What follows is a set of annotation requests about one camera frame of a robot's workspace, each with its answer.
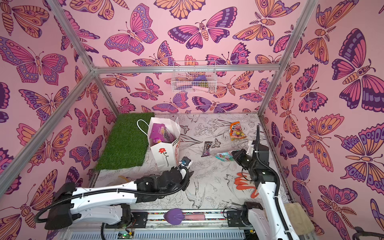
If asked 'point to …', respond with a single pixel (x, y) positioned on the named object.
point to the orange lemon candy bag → (236, 131)
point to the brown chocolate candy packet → (206, 151)
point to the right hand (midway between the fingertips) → (233, 151)
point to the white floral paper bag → (165, 154)
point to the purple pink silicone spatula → (174, 216)
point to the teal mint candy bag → (225, 156)
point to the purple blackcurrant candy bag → (160, 133)
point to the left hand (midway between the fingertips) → (192, 171)
